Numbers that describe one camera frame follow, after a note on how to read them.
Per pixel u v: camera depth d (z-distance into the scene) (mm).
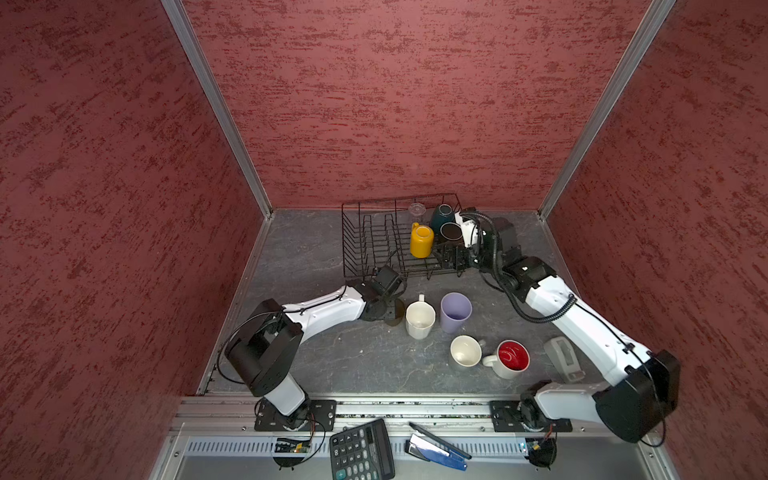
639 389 385
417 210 1069
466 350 796
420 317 858
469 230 700
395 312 790
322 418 742
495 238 562
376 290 684
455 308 831
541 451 709
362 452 680
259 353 443
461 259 689
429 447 689
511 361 818
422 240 993
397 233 1104
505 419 737
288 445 726
